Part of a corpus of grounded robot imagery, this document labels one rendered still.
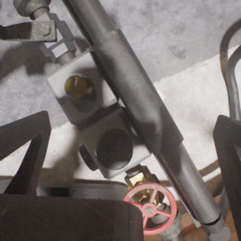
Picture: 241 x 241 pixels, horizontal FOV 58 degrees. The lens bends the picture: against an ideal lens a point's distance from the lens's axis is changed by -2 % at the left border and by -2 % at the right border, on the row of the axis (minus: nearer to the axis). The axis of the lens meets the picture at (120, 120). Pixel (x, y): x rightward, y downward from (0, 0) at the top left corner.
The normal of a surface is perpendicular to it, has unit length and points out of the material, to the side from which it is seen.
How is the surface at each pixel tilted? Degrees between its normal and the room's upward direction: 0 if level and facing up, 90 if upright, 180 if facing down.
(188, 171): 15
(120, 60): 0
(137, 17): 0
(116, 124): 0
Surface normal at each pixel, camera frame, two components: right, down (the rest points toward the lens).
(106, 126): -0.03, 0.09
